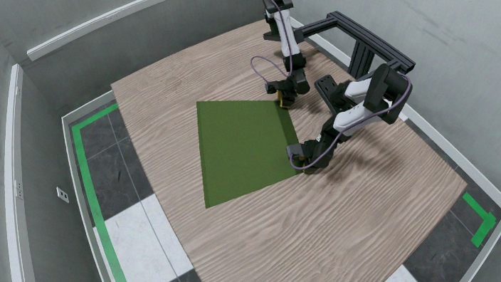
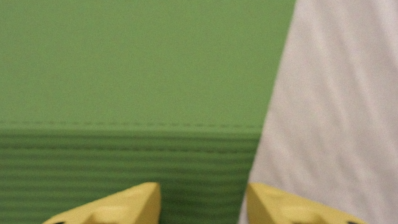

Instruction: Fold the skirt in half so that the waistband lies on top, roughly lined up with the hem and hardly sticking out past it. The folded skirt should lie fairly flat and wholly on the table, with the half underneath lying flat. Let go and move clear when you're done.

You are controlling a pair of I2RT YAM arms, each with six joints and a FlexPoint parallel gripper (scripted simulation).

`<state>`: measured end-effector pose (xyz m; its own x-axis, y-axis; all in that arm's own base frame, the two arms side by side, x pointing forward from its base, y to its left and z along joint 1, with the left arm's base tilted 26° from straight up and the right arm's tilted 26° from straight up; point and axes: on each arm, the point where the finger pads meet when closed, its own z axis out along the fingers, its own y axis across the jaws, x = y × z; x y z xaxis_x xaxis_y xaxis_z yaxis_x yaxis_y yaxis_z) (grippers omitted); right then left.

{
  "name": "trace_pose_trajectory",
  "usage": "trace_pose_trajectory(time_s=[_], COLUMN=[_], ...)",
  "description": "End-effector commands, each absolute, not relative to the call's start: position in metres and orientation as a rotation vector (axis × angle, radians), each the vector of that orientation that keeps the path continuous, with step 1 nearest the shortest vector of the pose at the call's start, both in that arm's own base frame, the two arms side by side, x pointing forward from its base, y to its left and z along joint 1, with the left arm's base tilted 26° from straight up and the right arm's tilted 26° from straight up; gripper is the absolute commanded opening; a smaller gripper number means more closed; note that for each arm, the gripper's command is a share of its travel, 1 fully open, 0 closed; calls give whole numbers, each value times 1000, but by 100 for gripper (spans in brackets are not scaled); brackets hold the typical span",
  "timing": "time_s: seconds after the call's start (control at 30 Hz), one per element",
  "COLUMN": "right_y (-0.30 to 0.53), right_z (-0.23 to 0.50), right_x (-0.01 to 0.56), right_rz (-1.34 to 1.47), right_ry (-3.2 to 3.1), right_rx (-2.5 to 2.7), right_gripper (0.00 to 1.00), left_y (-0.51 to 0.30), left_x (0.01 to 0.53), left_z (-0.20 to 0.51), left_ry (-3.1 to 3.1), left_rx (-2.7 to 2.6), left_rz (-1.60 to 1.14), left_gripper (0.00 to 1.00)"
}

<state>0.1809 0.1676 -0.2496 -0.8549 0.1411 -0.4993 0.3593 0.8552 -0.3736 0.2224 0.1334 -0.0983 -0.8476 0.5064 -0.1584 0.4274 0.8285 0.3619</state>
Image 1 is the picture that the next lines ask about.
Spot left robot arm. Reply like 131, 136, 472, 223
286, 63, 413, 168

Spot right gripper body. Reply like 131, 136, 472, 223
280, 77, 297, 107

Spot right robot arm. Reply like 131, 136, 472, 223
263, 0, 310, 95

